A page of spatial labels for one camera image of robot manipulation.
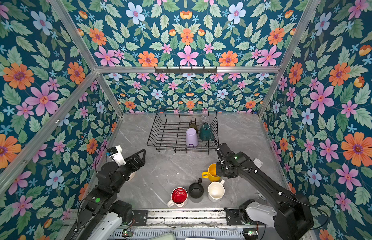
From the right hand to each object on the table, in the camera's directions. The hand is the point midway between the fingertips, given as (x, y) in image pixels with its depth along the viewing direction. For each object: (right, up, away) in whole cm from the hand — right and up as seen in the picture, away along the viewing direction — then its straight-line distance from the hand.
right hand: (219, 171), depth 81 cm
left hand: (-39, +13, -11) cm, 42 cm away
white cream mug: (-2, -11, +1) cm, 11 cm away
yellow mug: (-4, -1, -1) cm, 5 cm away
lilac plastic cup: (-16, +17, +12) cm, 26 cm away
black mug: (-13, -10, +1) cm, 16 cm away
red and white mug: (-22, -11, -5) cm, 25 cm away
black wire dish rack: (-21, +22, +30) cm, 43 cm away
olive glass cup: (-15, +26, +22) cm, 38 cm away
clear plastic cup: (-7, +30, +24) cm, 39 cm away
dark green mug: (-6, +20, +18) cm, 27 cm away
